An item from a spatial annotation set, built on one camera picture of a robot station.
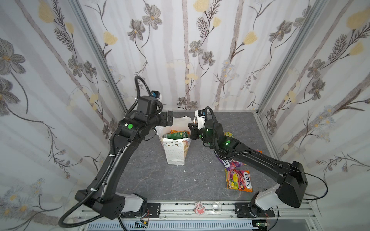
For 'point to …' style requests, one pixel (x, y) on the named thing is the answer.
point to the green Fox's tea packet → (176, 135)
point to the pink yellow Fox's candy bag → (239, 179)
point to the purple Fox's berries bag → (230, 163)
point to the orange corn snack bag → (172, 131)
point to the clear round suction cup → (217, 206)
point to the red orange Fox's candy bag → (259, 151)
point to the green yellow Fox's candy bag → (230, 134)
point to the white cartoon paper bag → (176, 150)
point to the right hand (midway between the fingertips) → (186, 120)
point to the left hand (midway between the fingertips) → (163, 109)
